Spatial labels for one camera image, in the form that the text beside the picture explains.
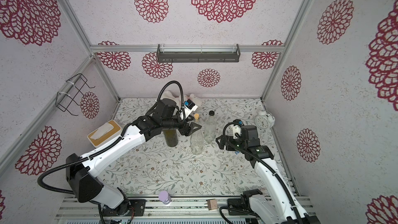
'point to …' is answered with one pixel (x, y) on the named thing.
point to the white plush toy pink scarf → (170, 95)
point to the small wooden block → (212, 204)
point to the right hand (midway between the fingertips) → (223, 138)
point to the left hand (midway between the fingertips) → (195, 123)
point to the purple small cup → (165, 197)
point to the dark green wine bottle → (171, 137)
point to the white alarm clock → (265, 120)
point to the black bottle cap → (211, 113)
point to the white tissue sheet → (105, 128)
